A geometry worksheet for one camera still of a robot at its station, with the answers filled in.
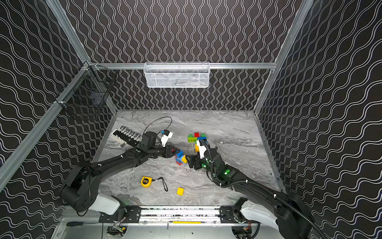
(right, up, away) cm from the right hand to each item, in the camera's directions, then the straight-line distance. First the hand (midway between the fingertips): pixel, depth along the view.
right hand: (192, 153), depth 80 cm
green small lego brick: (-1, +8, +27) cm, 28 cm away
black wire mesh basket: (-67, +40, +18) cm, 80 cm away
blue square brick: (-7, -1, +2) cm, 7 cm away
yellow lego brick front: (-6, -20, 0) cm, 21 cm away
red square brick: (+3, +9, +24) cm, 26 cm away
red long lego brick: (-8, -8, +12) cm, 17 cm away
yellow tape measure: (-26, -17, +4) cm, 31 cm away
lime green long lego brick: (0, +6, +23) cm, 24 cm away
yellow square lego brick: (+3, +1, +17) cm, 18 cm away
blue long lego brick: (+7, +7, +24) cm, 25 cm away
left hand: (-6, 0, +2) cm, 6 cm away
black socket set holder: (-48, +8, +24) cm, 54 cm away
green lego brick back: (+8, +8, +28) cm, 30 cm away
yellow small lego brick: (-4, -3, +2) cm, 6 cm away
